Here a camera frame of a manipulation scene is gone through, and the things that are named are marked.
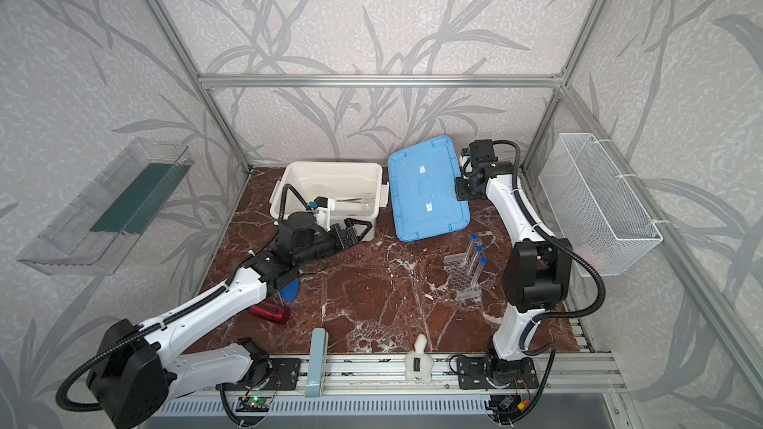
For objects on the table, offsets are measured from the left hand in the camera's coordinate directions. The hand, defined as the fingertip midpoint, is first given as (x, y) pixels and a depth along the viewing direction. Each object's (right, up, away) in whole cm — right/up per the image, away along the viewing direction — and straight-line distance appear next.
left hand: (368, 223), depth 75 cm
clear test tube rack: (+26, -18, +14) cm, 35 cm away
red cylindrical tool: (-27, -25, +5) cm, 37 cm away
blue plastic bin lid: (+16, +8, +21) cm, 28 cm away
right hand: (+29, +11, +16) cm, 35 cm away
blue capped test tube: (+30, -10, +3) cm, 32 cm away
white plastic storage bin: (-9, +10, +38) cm, 40 cm away
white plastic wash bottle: (+13, -34, -3) cm, 37 cm away
